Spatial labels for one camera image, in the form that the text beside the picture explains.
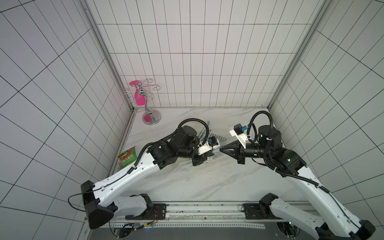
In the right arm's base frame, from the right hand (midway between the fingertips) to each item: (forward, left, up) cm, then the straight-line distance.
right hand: (221, 144), depth 63 cm
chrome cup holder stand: (+39, +49, -29) cm, 69 cm away
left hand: (-2, +7, -6) cm, 9 cm away
